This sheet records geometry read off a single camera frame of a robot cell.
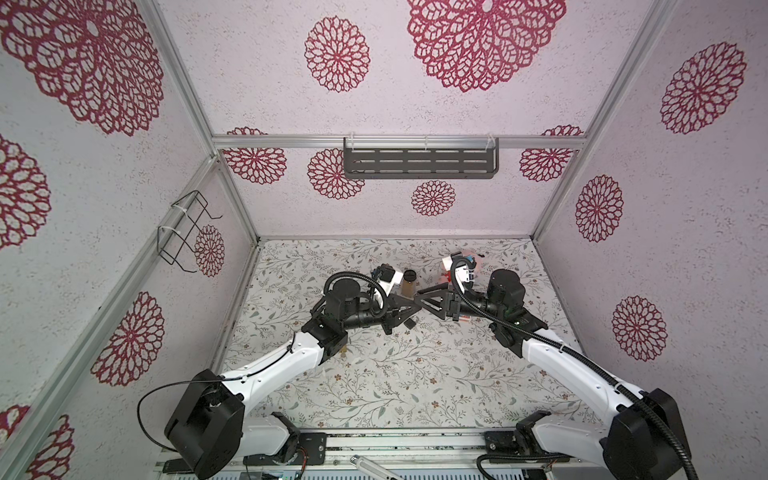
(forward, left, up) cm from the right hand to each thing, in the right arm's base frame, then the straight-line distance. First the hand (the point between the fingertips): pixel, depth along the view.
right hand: (418, 295), depth 68 cm
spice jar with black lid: (+19, +1, -22) cm, 29 cm away
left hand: (-1, 0, -5) cm, 5 cm away
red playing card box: (-6, -10, 0) cm, 11 cm away
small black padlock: (+9, +1, -30) cm, 31 cm away
